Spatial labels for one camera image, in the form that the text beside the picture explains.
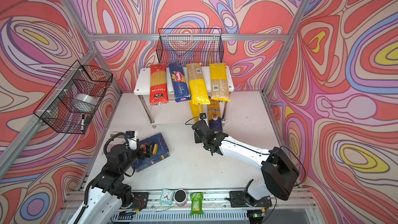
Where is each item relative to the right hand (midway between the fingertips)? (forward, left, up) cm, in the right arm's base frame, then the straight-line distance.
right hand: (201, 134), depth 85 cm
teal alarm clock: (-29, +18, -8) cm, 35 cm away
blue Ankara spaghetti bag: (+10, -9, -2) cm, 13 cm away
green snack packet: (-30, +4, -9) cm, 32 cm away
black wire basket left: (+5, +60, +23) cm, 65 cm away
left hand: (-5, +28, +4) cm, 29 cm away
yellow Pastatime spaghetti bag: (+13, +3, +6) cm, 14 cm away
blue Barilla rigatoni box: (-8, +23, -3) cm, 25 cm away
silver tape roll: (+8, +55, +22) cm, 60 cm away
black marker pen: (-1, +56, +16) cm, 58 cm away
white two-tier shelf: (+18, +17, -3) cm, 25 cm away
